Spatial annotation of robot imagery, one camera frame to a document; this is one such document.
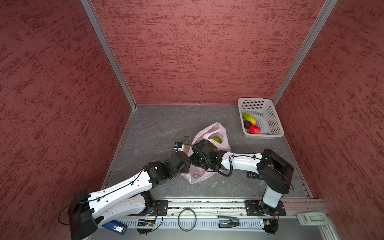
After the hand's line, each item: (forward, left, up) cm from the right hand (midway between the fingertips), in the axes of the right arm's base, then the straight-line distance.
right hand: (190, 165), depth 85 cm
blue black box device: (-28, +34, 0) cm, 44 cm away
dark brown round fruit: (+28, -41, +1) cm, 50 cm away
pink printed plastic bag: (-7, -4, +4) cm, 9 cm away
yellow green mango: (+35, -42, +1) cm, 55 cm away
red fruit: (+23, -44, +1) cm, 50 cm away
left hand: (-2, +1, +8) cm, 8 cm away
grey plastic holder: (-28, -55, -1) cm, 62 cm away
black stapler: (-28, -17, -2) cm, 33 cm away
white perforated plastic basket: (+36, -59, -2) cm, 69 cm away
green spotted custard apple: (+14, -17, +5) cm, 23 cm away
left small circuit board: (-26, +23, -6) cm, 36 cm away
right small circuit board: (-30, -39, -6) cm, 49 cm away
